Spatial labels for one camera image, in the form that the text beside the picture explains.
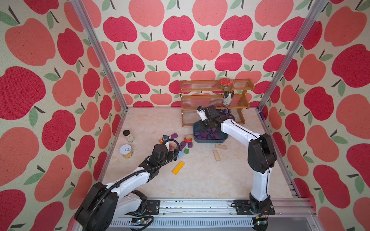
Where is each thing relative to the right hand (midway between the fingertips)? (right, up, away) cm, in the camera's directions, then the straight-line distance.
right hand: (202, 124), depth 95 cm
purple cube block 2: (-8, -14, +2) cm, 16 cm away
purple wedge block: (-20, -8, +8) cm, 23 cm away
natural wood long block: (+9, -20, -2) cm, 22 cm away
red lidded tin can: (+14, +26, -5) cm, 30 cm away
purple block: (-3, -6, +6) cm, 9 cm away
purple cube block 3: (+11, -9, +5) cm, 15 cm away
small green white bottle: (+18, +20, 0) cm, 26 cm away
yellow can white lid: (-49, -17, -5) cm, 52 cm away
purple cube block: (-13, -13, +2) cm, 19 cm away
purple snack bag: (+22, +10, +19) cm, 31 cm away
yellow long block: (-16, -27, -7) cm, 32 cm away
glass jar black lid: (-50, -5, -2) cm, 51 cm away
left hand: (-20, -14, -9) cm, 26 cm away
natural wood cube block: (-8, -9, +5) cm, 13 cm away
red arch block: (-10, -12, +3) cm, 16 cm away
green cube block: (-11, -18, 0) cm, 21 cm away
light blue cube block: (-15, -19, -3) cm, 24 cm away
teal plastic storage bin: (+5, -8, +7) cm, 12 cm away
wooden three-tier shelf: (+6, +25, +19) cm, 32 cm away
